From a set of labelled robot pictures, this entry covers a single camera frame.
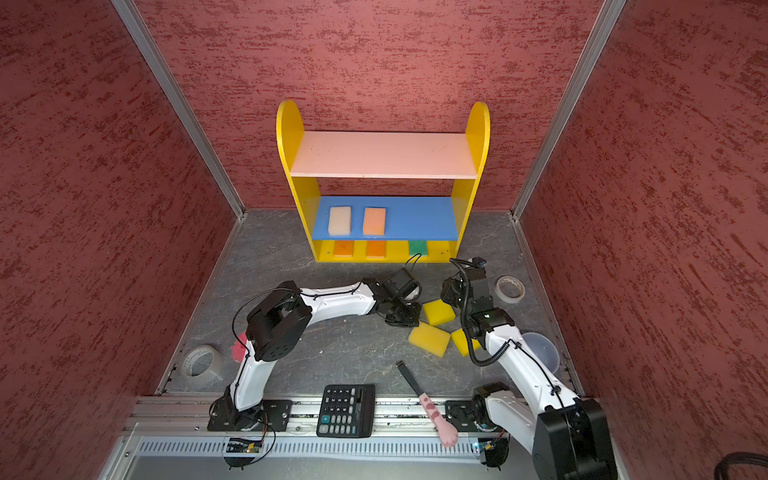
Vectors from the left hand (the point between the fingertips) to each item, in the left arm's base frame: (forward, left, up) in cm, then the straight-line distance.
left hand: (418, 329), depth 88 cm
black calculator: (-22, +19, 0) cm, 29 cm away
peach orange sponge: (+29, +14, +15) cm, 36 cm away
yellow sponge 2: (-3, -4, -1) cm, 5 cm away
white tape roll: (+15, -31, -1) cm, 35 cm away
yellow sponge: (+6, -7, 0) cm, 9 cm away
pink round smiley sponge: (-7, +52, +1) cm, 52 cm away
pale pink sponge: (+31, +26, +14) cm, 43 cm away
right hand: (+8, -8, +9) cm, 15 cm away
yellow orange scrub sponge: (+30, +26, 0) cm, 40 cm away
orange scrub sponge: (+30, +14, +1) cm, 33 cm away
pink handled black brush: (-25, -6, 0) cm, 26 cm away
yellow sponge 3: (-4, -13, 0) cm, 13 cm away
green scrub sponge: (+31, -1, +1) cm, 31 cm away
